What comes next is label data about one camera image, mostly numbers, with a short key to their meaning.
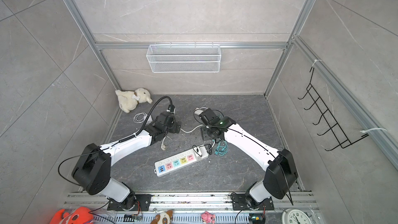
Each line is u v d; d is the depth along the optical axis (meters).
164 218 0.67
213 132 0.56
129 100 1.06
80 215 0.64
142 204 0.73
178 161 0.84
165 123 0.68
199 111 1.07
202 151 0.86
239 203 0.73
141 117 1.07
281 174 0.41
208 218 0.68
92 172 0.43
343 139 0.59
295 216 0.67
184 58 1.01
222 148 0.91
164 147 0.91
